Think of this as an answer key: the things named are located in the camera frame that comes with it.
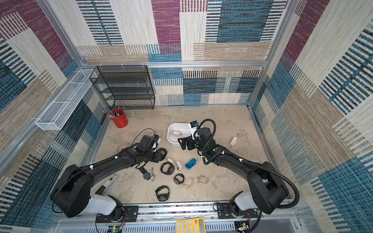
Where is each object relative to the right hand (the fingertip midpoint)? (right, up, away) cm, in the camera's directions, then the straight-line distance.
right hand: (187, 138), depth 86 cm
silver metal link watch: (-20, -22, -1) cm, 30 cm away
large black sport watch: (-12, -18, +2) cm, 21 cm away
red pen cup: (-46, +12, +16) cm, 50 cm away
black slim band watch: (-5, -23, -1) cm, 23 cm away
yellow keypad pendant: (+2, -39, -17) cm, 42 cm away
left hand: (-16, -10, +3) cm, 19 cm away
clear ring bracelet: (-43, -7, +13) cm, 46 cm away
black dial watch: (-23, -21, -1) cm, 31 cm away
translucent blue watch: (+2, -15, +2) cm, 15 cm away
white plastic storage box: (-2, +5, +22) cm, 22 cm away
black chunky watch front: (-13, -28, -7) cm, 32 cm away
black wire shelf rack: (-43, +36, +23) cm, 61 cm away
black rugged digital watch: (-14, -9, +3) cm, 17 cm away
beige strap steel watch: (-9, -13, +2) cm, 16 cm away
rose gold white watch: (-4, -16, -1) cm, 17 cm away
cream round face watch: (-8, +2, +19) cm, 21 cm away
